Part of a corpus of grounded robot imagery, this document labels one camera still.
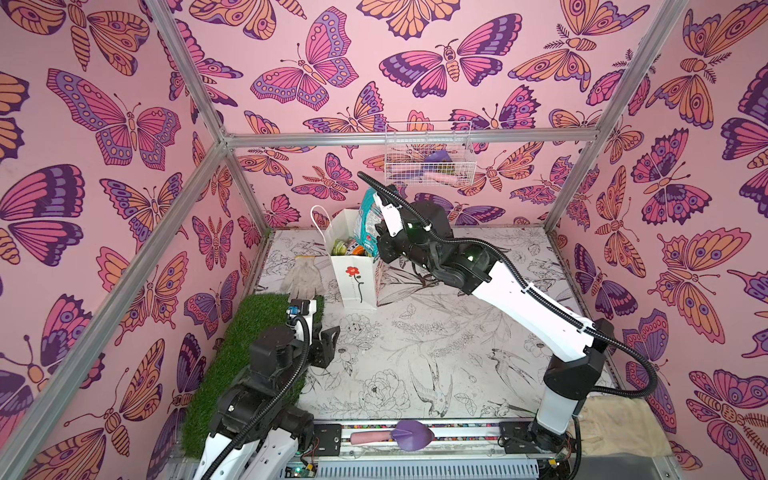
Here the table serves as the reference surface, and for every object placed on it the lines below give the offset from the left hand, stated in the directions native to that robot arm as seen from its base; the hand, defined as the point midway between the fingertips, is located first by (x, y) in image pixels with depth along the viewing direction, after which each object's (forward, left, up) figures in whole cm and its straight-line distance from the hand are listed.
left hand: (331, 324), depth 69 cm
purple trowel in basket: (+50, -28, +10) cm, 58 cm away
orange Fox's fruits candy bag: (+22, -5, +1) cm, 23 cm away
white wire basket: (+56, -18, +8) cm, 59 cm away
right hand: (+17, -11, +17) cm, 26 cm away
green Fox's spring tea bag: (+27, +2, -5) cm, 28 cm away
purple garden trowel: (-19, -18, -22) cm, 34 cm away
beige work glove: (-16, -71, -23) cm, 77 cm away
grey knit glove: (+28, +18, -24) cm, 41 cm away
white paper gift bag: (+18, -3, -9) cm, 20 cm away
